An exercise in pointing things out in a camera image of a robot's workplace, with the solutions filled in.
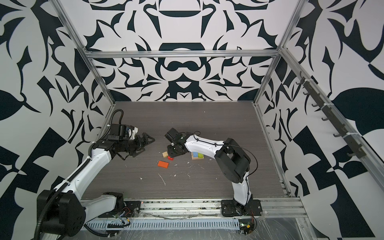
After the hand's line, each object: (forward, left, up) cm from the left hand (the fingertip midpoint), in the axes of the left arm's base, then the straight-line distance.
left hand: (150, 141), depth 81 cm
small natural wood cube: (-1, -6, -14) cm, 15 cm away
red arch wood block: (-4, -9, -13) cm, 17 cm away
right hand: (-1, -11, -10) cm, 15 cm away
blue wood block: (-2, -24, -13) cm, 28 cm away
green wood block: (-3, -27, -12) cm, 30 cm away
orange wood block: (-6, -5, -15) cm, 17 cm away
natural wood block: (-4, -24, -15) cm, 29 cm away
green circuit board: (-37, -47, -16) cm, 62 cm away
